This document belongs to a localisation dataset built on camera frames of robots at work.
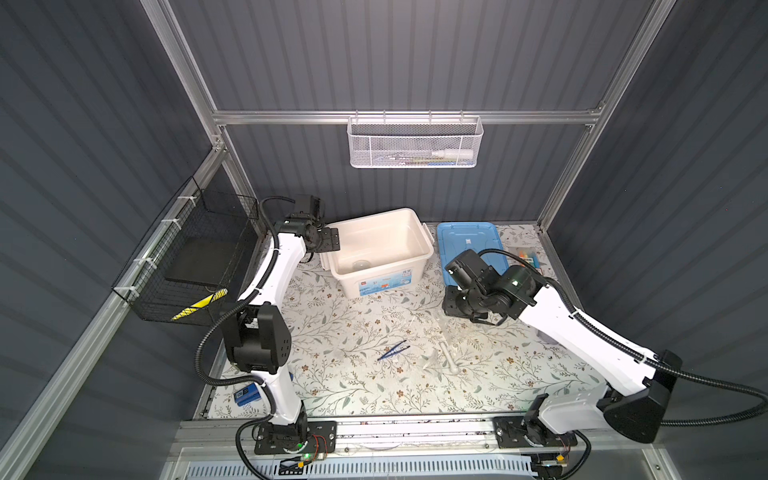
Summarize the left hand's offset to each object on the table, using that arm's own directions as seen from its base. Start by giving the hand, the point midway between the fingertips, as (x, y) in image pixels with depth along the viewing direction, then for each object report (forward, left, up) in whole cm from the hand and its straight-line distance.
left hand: (320, 242), depth 89 cm
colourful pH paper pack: (+4, -74, -17) cm, 76 cm away
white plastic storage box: (+16, -19, -25) cm, 35 cm away
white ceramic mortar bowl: (+4, -11, -18) cm, 21 cm away
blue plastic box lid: (+16, -48, -18) cm, 54 cm away
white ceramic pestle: (-34, -37, -18) cm, 53 cm away
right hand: (-25, -34, +1) cm, 42 cm away
